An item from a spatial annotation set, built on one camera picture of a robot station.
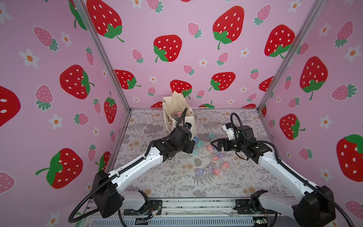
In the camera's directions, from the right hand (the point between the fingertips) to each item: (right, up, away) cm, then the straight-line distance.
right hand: (215, 143), depth 79 cm
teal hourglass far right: (+3, +3, +23) cm, 23 cm away
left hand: (-13, +1, 0) cm, 13 cm away
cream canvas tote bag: (-26, +24, +25) cm, 43 cm away
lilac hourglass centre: (-8, -18, +6) cm, 20 cm away
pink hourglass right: (+8, -15, +7) cm, 18 cm away
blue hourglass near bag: (-7, -2, +17) cm, 19 cm away
